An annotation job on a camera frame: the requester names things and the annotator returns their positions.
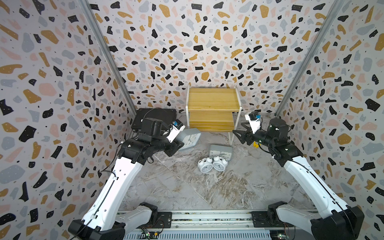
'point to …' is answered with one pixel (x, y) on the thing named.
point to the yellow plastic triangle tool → (255, 145)
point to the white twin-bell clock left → (205, 165)
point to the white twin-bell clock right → (219, 163)
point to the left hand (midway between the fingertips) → (180, 140)
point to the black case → (167, 115)
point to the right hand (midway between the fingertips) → (238, 127)
